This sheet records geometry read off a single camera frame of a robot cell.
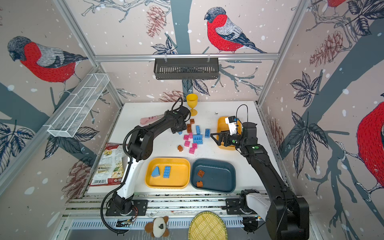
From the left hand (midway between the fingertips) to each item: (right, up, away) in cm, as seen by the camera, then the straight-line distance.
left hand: (181, 128), depth 102 cm
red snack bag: (-38, -22, -20) cm, 48 cm away
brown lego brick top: (+7, +5, +5) cm, 10 cm away
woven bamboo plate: (+16, -43, -34) cm, 57 cm away
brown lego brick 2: (+13, -25, -17) cm, 33 cm away
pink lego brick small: (+9, -11, -7) cm, 16 cm away
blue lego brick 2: (+18, -3, -2) cm, 19 cm away
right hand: (+21, -2, -24) cm, 32 cm away
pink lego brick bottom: (+8, -13, -10) cm, 18 cm away
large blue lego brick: (+11, -7, -4) cm, 14 cm away
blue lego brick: (-7, -24, -19) cm, 31 cm away
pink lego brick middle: (+4, -6, -2) cm, 7 cm away
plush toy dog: (-6, -42, -37) cm, 56 cm away
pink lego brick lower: (+5, -10, -7) cm, 13 cm away
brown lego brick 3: (0, -12, -8) cm, 15 cm away
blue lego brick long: (-1, -3, -1) cm, 3 cm away
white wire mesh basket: (-52, +7, -30) cm, 61 cm away
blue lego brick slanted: (-12, -24, -19) cm, 33 cm away
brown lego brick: (+12, -28, -24) cm, 39 cm away
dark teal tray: (+24, -26, -19) cm, 40 cm away
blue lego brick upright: (+12, -2, +1) cm, 12 cm away
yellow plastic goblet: (+8, +20, +1) cm, 21 cm away
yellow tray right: (+30, +1, +5) cm, 30 cm away
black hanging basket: (+3, +43, +4) cm, 43 cm away
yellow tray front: (+1, -23, -16) cm, 28 cm away
